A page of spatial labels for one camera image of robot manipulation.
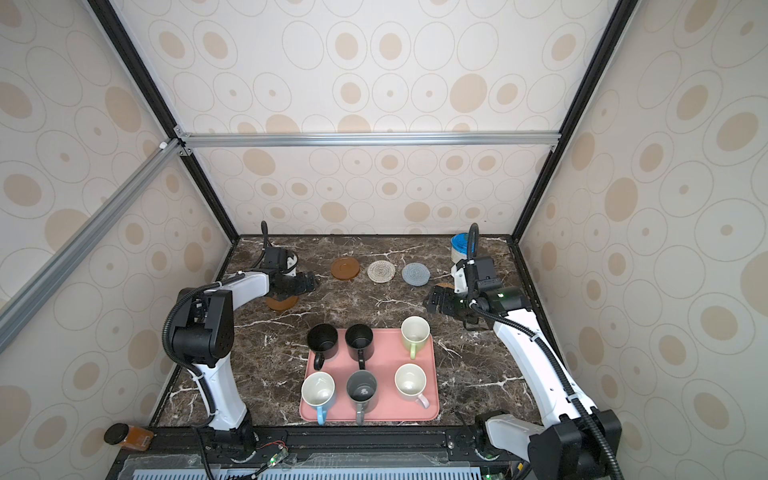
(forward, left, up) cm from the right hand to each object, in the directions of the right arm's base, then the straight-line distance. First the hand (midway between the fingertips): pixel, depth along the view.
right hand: (440, 304), depth 79 cm
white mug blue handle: (-16, +33, -16) cm, 40 cm away
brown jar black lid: (-28, +73, -10) cm, 79 cm away
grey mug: (-16, +21, -16) cm, 31 cm away
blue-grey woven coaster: (+25, +4, -19) cm, 31 cm away
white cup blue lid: (+30, -11, -10) cm, 34 cm away
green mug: (-1, +6, -12) cm, 14 cm away
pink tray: (-5, +14, -19) cm, 24 cm away
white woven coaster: (+26, +17, -18) cm, 36 cm away
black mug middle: (-3, +23, -14) cm, 27 cm away
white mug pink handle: (-15, +8, -16) cm, 23 cm away
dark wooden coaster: (+11, +50, -17) cm, 54 cm away
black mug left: (-4, +33, -11) cm, 35 cm away
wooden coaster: (+27, +30, -17) cm, 44 cm away
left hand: (+18, +38, -13) cm, 44 cm away
